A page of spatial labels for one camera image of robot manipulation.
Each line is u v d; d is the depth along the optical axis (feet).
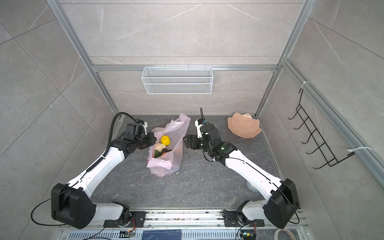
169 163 2.19
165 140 3.22
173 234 2.25
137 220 2.40
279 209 1.27
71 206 1.30
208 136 1.85
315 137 2.21
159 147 3.12
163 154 2.97
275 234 2.27
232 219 2.41
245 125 3.63
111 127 1.93
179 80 3.30
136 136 2.09
